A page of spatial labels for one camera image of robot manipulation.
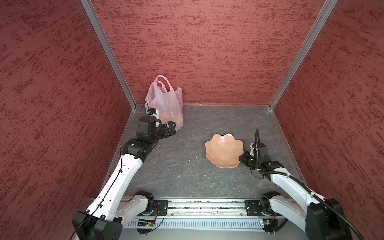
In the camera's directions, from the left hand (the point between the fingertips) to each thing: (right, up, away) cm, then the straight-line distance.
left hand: (168, 128), depth 75 cm
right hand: (+40, -19, +11) cm, 45 cm away
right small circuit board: (+50, -46, -4) cm, 68 cm away
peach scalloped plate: (+33, -17, +21) cm, 43 cm away
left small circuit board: (-13, -47, -3) cm, 49 cm away
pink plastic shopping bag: (-4, +16, +21) cm, 27 cm away
